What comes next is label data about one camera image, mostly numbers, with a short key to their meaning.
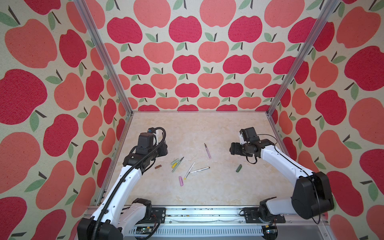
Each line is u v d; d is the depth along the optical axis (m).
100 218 0.39
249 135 0.69
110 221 0.39
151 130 0.70
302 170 0.46
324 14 0.72
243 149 0.75
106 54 0.88
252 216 0.73
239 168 0.91
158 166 0.91
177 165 0.91
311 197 0.42
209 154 0.97
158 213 0.75
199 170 0.90
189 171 0.89
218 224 0.73
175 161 0.93
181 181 0.86
